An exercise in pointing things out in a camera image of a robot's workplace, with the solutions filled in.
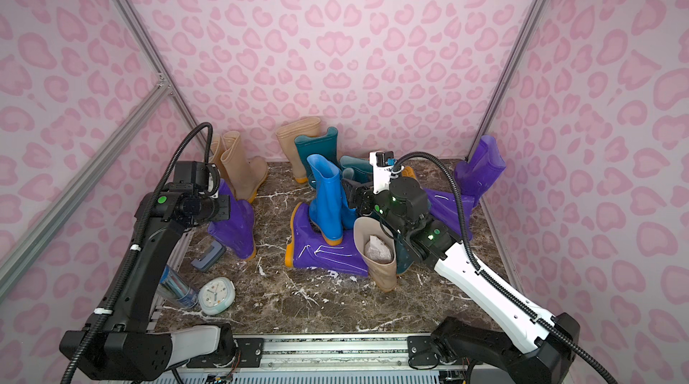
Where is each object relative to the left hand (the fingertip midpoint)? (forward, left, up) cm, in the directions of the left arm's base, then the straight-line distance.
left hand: (222, 204), depth 76 cm
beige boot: (+29, -14, +1) cm, 32 cm away
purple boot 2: (-5, -22, -18) cm, 29 cm away
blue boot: (0, -30, -4) cm, 30 cm away
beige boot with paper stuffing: (-12, -44, -4) cm, 45 cm away
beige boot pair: (+18, +7, +1) cm, 19 cm away
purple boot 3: (+14, -78, +1) cm, 80 cm away
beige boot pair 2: (+23, +3, -13) cm, 26 cm away
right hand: (0, -37, +11) cm, 39 cm away
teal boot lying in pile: (+9, -39, +4) cm, 40 cm away
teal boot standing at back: (+25, -27, -1) cm, 37 cm away
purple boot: (-4, -2, -9) cm, 10 cm away
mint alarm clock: (-18, +5, -22) cm, 29 cm away
